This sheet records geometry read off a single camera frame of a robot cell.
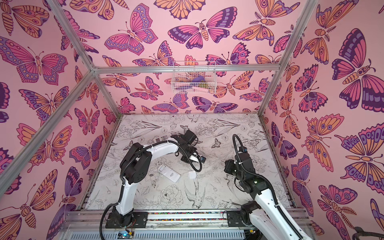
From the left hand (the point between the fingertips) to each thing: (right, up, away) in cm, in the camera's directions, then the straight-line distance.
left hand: (197, 155), depth 95 cm
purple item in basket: (+1, +49, 0) cm, 49 cm away
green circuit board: (-36, -35, -22) cm, 54 cm away
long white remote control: (-17, -9, -5) cm, 20 cm away
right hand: (+15, +1, -15) cm, 22 cm away
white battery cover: (-3, -11, -5) cm, 12 cm away
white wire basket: (-4, +51, +3) cm, 51 cm away
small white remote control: (-26, +10, +11) cm, 30 cm away
